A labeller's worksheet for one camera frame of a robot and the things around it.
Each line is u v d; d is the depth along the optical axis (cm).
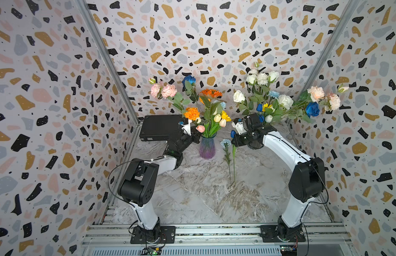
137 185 49
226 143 105
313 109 66
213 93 72
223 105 83
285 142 57
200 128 78
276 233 72
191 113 76
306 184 48
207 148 97
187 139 77
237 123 82
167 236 73
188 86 80
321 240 73
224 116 84
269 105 90
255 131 66
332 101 66
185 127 76
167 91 69
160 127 117
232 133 86
